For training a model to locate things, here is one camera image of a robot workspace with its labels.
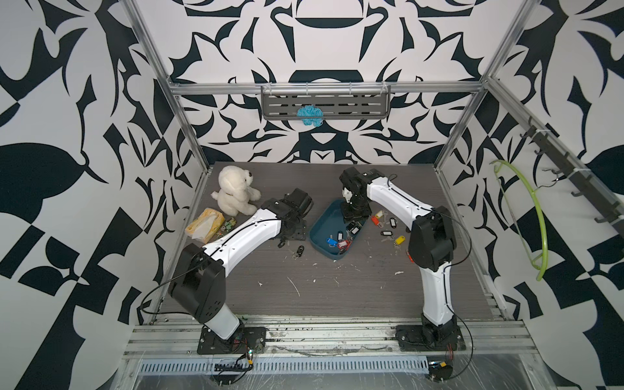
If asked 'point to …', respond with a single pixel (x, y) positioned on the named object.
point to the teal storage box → (328, 226)
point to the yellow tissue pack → (205, 225)
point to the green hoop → (510, 212)
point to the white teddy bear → (235, 195)
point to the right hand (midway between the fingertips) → (348, 216)
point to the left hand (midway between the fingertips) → (290, 227)
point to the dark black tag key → (300, 250)
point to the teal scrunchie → (310, 110)
